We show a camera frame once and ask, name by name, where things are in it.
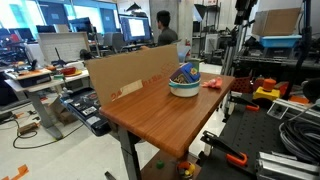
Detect seated person dark shirt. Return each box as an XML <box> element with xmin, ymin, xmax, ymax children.
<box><xmin>153</xmin><ymin>9</ymin><xmax>180</xmax><ymax>48</ymax></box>

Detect pink plush toy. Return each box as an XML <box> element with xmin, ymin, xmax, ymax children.
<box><xmin>201</xmin><ymin>76</ymin><xmax>223</xmax><ymax>90</ymax></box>

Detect yellow emergency stop button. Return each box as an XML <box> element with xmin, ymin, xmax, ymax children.
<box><xmin>252</xmin><ymin>77</ymin><xmax>282</xmax><ymax>102</ymax></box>

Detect black floor cable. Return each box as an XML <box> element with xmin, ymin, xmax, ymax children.
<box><xmin>12</xmin><ymin>117</ymin><xmax>85</xmax><ymax>150</ymax></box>

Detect white desk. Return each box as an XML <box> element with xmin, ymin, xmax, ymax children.
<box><xmin>4</xmin><ymin>68</ymin><xmax>91</xmax><ymax>140</ymax></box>

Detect multicoloured round toy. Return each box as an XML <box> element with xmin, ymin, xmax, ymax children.
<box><xmin>175</xmin><ymin>160</ymin><xmax>197</xmax><ymax>180</ymax></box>

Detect small brown floor device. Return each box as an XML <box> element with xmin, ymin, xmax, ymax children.
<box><xmin>16</xmin><ymin>121</ymin><xmax>41</xmax><ymax>136</ymax></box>

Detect small computer monitor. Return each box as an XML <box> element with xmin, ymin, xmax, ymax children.
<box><xmin>67</xmin><ymin>17</ymin><xmax>95</xmax><ymax>35</ymax></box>

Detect black box orange lid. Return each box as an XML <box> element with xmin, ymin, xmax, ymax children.
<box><xmin>15</xmin><ymin>68</ymin><xmax>53</xmax><ymax>89</ymax></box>

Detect large computer monitor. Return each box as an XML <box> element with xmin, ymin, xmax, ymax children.
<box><xmin>118</xmin><ymin>13</ymin><xmax>154</xmax><ymax>44</ymax></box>

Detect black metal table leg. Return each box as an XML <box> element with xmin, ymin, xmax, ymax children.
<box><xmin>115</xmin><ymin>126</ymin><xmax>144</xmax><ymax>180</ymax></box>

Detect white bowl teal rim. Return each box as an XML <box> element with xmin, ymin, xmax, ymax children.
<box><xmin>168</xmin><ymin>78</ymin><xmax>202</xmax><ymax>98</ymax></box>

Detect black cable coil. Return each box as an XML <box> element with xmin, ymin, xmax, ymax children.
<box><xmin>278</xmin><ymin>117</ymin><xmax>320</xmax><ymax>165</ymax></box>

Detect large cardboard box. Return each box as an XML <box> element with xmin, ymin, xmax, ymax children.
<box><xmin>251</xmin><ymin>7</ymin><xmax>302</xmax><ymax>37</ymax></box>

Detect yellow plate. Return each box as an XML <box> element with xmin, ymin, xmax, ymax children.
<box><xmin>64</xmin><ymin>69</ymin><xmax>83</xmax><ymax>78</ymax></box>

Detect red bowl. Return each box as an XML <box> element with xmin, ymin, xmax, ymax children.
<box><xmin>60</xmin><ymin>66</ymin><xmax>78</xmax><ymax>76</ymax></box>

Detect black rounded blurry object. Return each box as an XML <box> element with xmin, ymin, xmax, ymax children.
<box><xmin>301</xmin><ymin>77</ymin><xmax>320</xmax><ymax>103</ymax></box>

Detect orange plastic crate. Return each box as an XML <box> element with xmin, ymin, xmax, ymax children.
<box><xmin>231</xmin><ymin>77</ymin><xmax>255</xmax><ymax>95</ymax></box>

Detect black bar clamp orange handle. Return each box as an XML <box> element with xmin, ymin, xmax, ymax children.
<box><xmin>229</xmin><ymin>94</ymin><xmax>261</xmax><ymax>113</ymax></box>
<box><xmin>200</xmin><ymin>130</ymin><xmax>250</xmax><ymax>168</ymax></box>

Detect black equipment case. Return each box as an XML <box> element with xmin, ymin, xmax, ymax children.
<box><xmin>60</xmin><ymin>87</ymin><xmax>113</xmax><ymax>137</ymax></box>

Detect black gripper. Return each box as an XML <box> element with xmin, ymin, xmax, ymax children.
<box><xmin>235</xmin><ymin>0</ymin><xmax>259</xmax><ymax>26</ymax></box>

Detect silver aluminium extrusion frame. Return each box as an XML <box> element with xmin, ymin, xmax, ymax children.
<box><xmin>266</xmin><ymin>97</ymin><xmax>320</xmax><ymax>121</ymax></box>
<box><xmin>255</xmin><ymin>151</ymin><xmax>320</xmax><ymax>180</ymax></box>

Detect brown cardboard panel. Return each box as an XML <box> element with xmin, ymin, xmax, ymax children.
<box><xmin>84</xmin><ymin>44</ymin><xmax>181</xmax><ymax>108</ymax></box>

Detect blue plastic bin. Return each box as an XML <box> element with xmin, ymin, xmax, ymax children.
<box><xmin>259</xmin><ymin>34</ymin><xmax>303</xmax><ymax>49</ymax></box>

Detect grey office chair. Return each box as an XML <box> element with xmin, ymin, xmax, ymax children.
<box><xmin>102</xmin><ymin>31</ymin><xmax>127</xmax><ymax>54</ymax></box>

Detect black perforated mounting board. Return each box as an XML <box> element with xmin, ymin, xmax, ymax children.
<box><xmin>195</xmin><ymin>99</ymin><xmax>320</xmax><ymax>180</ymax></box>

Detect orange floor tape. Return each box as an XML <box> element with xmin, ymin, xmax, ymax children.
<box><xmin>1</xmin><ymin>164</ymin><xmax>30</xmax><ymax>180</ymax></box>

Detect wooden lower shelf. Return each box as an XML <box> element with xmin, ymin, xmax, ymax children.
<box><xmin>139</xmin><ymin>149</ymin><xmax>203</xmax><ymax>180</ymax></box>

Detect small open cardboard box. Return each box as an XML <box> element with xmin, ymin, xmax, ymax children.
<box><xmin>49</xmin><ymin>99</ymin><xmax>80</xmax><ymax>126</ymax></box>

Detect grey tripod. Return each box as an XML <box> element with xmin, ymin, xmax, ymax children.
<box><xmin>221</xmin><ymin>19</ymin><xmax>255</xmax><ymax>78</ymax></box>

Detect green cylindrical cup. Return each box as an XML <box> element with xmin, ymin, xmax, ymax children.
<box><xmin>186</xmin><ymin>57</ymin><xmax>205</xmax><ymax>72</ymax></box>

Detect white grid board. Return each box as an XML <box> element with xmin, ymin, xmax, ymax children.
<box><xmin>37</xmin><ymin>31</ymin><xmax>91</xmax><ymax>65</ymax></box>

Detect black vertical pole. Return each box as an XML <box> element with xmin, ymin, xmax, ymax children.
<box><xmin>282</xmin><ymin>0</ymin><xmax>313</xmax><ymax>101</ymax></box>

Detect colourful soft picture cube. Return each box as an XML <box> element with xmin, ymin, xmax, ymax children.
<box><xmin>169</xmin><ymin>62</ymin><xmax>202</xmax><ymax>85</ymax></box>

